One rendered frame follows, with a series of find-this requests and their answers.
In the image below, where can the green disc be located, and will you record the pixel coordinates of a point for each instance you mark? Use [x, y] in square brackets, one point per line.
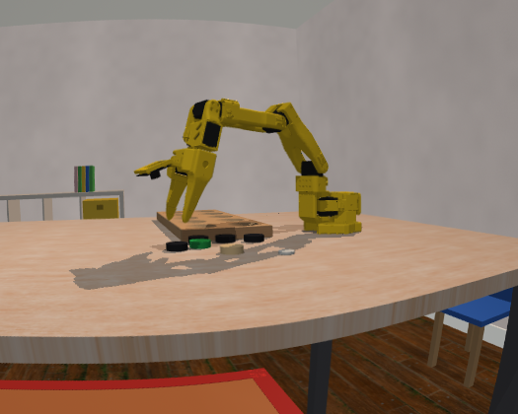
[200, 243]

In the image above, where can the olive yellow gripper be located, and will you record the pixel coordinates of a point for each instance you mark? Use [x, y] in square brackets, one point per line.
[191, 168]

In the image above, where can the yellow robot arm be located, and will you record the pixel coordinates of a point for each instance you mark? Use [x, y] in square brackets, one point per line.
[337, 210]

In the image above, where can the beige disc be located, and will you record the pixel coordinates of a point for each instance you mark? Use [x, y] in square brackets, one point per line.
[231, 248]

